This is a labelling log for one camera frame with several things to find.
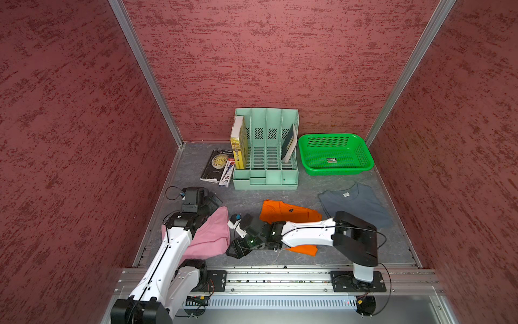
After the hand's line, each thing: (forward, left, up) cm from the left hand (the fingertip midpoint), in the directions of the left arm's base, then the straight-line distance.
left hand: (213, 208), depth 83 cm
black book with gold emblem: (+28, +5, -8) cm, 30 cm away
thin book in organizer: (+36, -35, +2) cm, 50 cm away
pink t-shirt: (-10, +1, -8) cm, 13 cm away
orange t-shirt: (+3, -26, -9) cm, 27 cm away
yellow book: (+26, -10, +16) cm, 32 cm away
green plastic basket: (+41, -63, -11) cm, 76 cm away
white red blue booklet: (+24, -2, -7) cm, 25 cm away
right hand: (-16, -10, -6) cm, 20 cm away
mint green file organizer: (+43, -26, -10) cm, 51 cm away
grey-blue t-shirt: (+10, -68, -9) cm, 69 cm away
